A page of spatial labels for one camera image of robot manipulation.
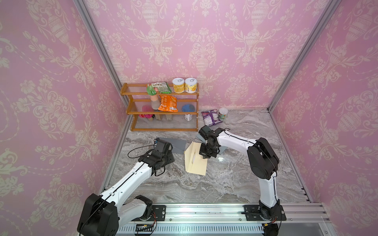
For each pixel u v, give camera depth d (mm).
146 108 1029
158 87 880
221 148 791
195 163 925
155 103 970
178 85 874
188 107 1064
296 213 1930
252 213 730
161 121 1135
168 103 999
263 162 516
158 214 736
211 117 1121
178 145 1008
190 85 874
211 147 788
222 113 1115
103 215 392
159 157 631
